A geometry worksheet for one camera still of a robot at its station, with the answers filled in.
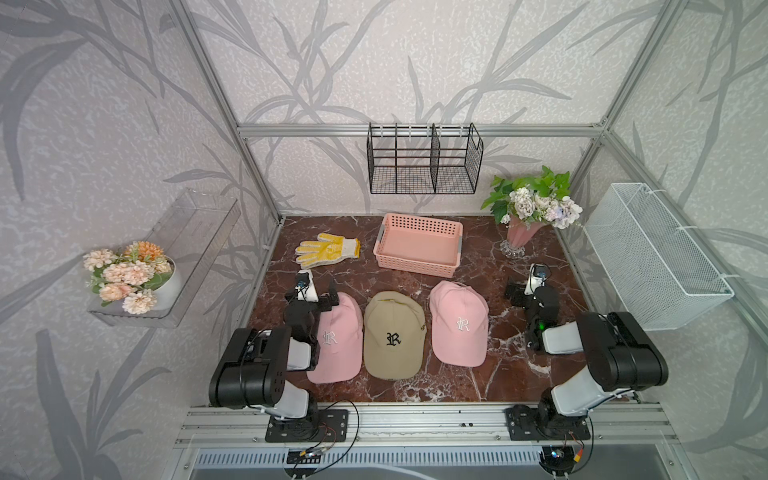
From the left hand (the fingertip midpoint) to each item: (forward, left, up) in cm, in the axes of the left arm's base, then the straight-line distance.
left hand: (318, 278), depth 89 cm
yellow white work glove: (+18, +3, -10) cm, 21 cm away
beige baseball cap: (-16, -23, -4) cm, 29 cm away
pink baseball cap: (-17, -8, -6) cm, 20 cm away
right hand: (+3, -65, -3) cm, 65 cm away
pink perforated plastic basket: (+22, -32, -11) cm, 40 cm away
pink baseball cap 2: (-13, -42, -4) cm, 44 cm away
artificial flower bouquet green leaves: (+16, -67, +19) cm, 71 cm away
